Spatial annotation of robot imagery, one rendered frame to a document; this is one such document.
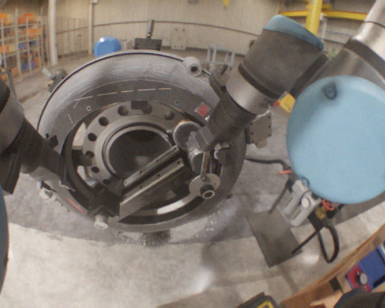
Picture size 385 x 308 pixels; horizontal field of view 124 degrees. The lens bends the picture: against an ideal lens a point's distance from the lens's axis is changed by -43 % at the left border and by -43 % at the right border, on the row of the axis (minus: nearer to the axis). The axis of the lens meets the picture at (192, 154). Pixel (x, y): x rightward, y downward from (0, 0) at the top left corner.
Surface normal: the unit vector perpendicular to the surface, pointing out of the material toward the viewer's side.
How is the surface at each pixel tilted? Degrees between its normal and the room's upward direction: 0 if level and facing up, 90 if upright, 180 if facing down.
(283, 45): 90
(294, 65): 88
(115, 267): 0
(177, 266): 0
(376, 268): 77
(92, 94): 90
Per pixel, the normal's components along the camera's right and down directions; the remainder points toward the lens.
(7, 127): 0.96, 0.28
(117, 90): 0.22, 0.60
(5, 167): 0.09, -0.47
